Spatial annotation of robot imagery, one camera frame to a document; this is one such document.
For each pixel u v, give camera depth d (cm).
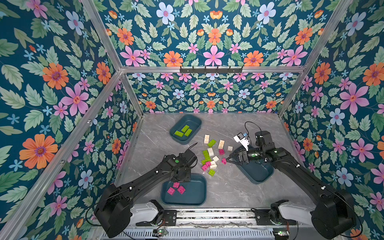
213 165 90
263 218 74
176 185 82
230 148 99
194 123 111
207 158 95
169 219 73
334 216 41
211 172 88
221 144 101
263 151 62
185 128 109
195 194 82
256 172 88
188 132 108
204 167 89
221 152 96
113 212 40
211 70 93
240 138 70
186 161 63
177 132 108
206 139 102
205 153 96
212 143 101
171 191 81
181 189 81
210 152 96
